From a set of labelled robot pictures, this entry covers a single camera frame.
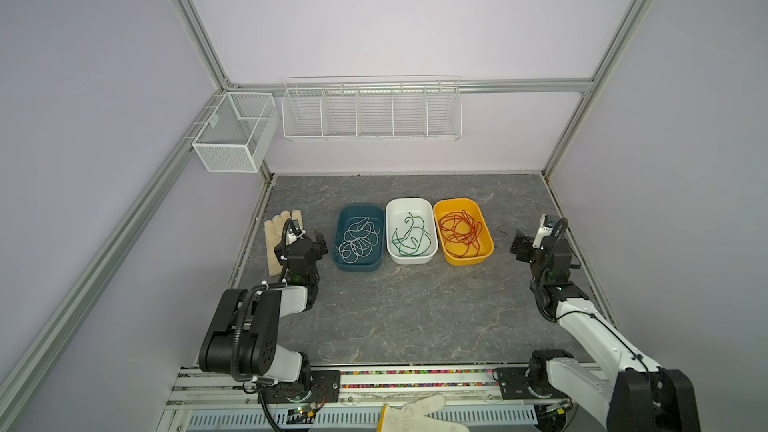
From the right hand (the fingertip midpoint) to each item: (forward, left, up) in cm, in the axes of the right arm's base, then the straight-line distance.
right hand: (537, 236), depth 84 cm
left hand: (+3, +69, -5) cm, 69 cm away
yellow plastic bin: (+20, +22, -11) cm, 32 cm away
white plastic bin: (+20, +40, -13) cm, 47 cm away
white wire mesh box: (+34, +93, +11) cm, 100 cm away
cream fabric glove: (+9, +82, -14) cm, 84 cm away
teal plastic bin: (+15, +58, -10) cm, 61 cm away
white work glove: (-41, +36, -14) cm, 57 cm away
